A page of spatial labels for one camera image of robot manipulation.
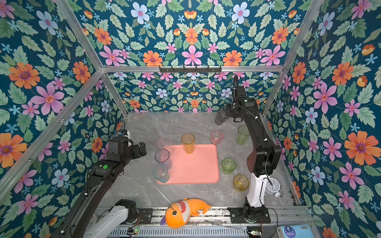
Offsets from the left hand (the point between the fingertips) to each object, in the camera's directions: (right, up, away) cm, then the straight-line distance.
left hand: (139, 145), depth 76 cm
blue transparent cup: (+11, -7, +4) cm, 14 cm away
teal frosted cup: (+9, -17, +8) cm, 21 cm away
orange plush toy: (+22, -30, -10) cm, 38 cm away
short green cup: (+49, -14, +14) cm, 53 cm away
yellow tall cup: (+24, +1, +14) cm, 28 cm away
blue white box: (+79, -38, -10) cm, 88 cm away
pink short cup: (+43, +3, +28) cm, 51 cm away
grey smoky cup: (+44, +15, +9) cm, 47 cm away
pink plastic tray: (+33, -16, +15) cm, 40 cm away
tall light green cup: (+59, +4, +17) cm, 61 cm away
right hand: (+53, +20, +11) cm, 57 cm away
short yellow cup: (+55, -23, +8) cm, 60 cm away
